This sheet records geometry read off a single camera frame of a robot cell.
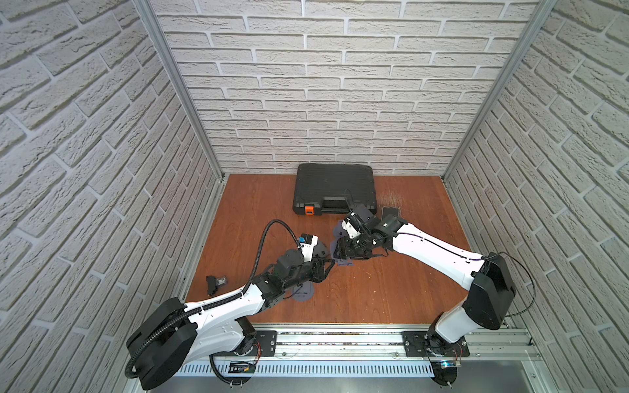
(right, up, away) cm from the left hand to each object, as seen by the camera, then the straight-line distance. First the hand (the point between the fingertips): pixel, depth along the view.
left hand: (335, 259), depth 78 cm
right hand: (+3, +1, +2) cm, 4 cm away
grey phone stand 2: (-11, -12, +5) cm, 17 cm away
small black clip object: (-43, -10, +6) cm, 45 cm away
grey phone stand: (+2, 0, -1) cm, 2 cm away
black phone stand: (+22, +15, +16) cm, 32 cm away
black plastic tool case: (+1, +25, +29) cm, 38 cm away
